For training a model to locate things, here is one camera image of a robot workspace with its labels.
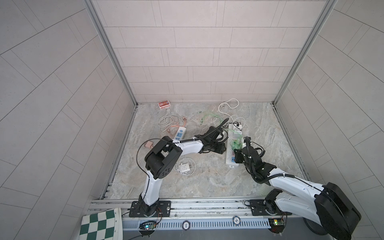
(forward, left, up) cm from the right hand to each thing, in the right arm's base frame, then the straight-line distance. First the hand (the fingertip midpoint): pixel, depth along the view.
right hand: (234, 150), depth 87 cm
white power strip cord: (+38, -8, -4) cm, 39 cm away
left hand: (+3, +3, -1) cm, 4 cm away
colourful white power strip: (+11, -1, -1) cm, 12 cm away
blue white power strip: (+15, +32, -1) cm, 36 cm away
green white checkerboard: (-31, +64, -1) cm, 71 cm away
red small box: (+43, +46, 0) cm, 63 cm away
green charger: (+1, 0, +2) cm, 2 cm away
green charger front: (+3, -2, +3) cm, 5 cm away
